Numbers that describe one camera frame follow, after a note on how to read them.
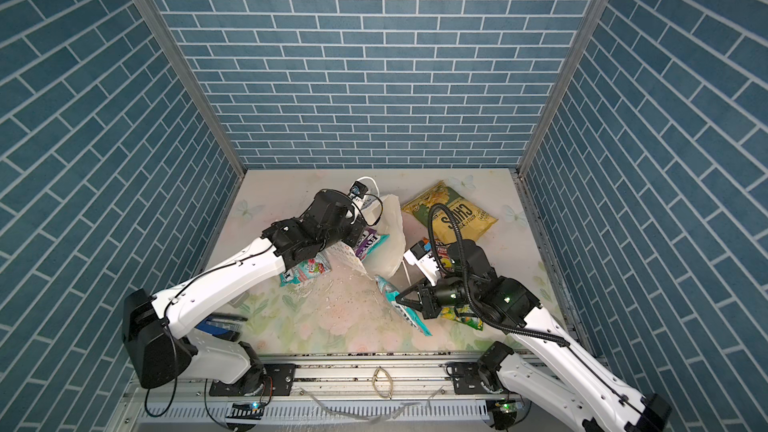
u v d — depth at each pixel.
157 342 0.38
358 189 0.65
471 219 0.99
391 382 0.75
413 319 0.66
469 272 0.52
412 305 0.63
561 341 0.44
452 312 0.59
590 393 0.41
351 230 0.67
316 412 0.70
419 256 0.60
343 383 0.75
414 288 0.60
